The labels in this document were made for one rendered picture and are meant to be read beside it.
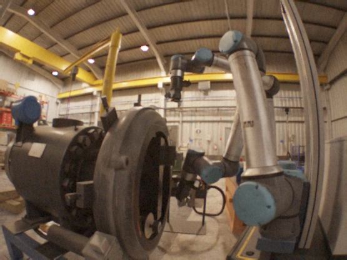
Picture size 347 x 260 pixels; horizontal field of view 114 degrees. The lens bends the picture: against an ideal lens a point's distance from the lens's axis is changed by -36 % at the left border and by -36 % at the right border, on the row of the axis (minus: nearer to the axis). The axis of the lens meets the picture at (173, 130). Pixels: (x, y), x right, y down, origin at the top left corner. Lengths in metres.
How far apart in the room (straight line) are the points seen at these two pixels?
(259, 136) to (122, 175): 0.43
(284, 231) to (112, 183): 0.64
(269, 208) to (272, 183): 0.08
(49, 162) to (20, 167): 0.28
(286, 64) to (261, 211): 13.42
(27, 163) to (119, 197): 0.62
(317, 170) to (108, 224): 0.83
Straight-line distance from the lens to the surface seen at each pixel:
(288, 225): 0.75
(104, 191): 0.54
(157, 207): 0.81
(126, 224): 0.57
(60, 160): 0.81
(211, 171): 0.75
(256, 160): 0.56
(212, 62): 1.04
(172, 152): 0.83
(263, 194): 0.51
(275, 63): 13.51
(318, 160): 0.85
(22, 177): 1.08
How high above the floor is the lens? 0.79
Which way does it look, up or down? 6 degrees up
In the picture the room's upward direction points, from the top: 2 degrees clockwise
